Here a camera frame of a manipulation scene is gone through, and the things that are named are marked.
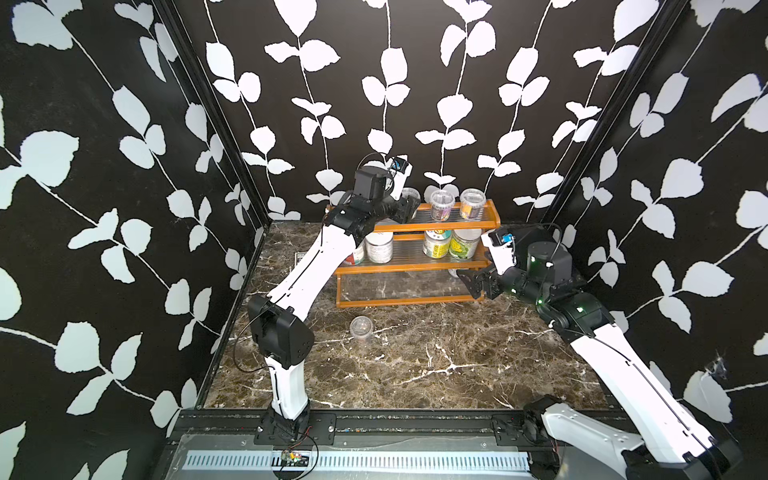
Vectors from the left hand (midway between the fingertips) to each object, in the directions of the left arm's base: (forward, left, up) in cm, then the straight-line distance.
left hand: (411, 190), depth 77 cm
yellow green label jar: (-5, -8, -16) cm, 18 cm away
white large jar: (-7, +9, -15) cm, 19 cm away
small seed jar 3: (-2, -17, -4) cm, 17 cm away
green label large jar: (-6, -16, -15) cm, 23 cm away
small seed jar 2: (-2, -9, -3) cm, 9 cm away
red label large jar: (-7, +16, -19) cm, 26 cm away
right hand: (-19, -13, -5) cm, 23 cm away
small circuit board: (-54, +31, -37) cm, 72 cm away
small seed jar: (-23, +15, -32) cm, 42 cm away
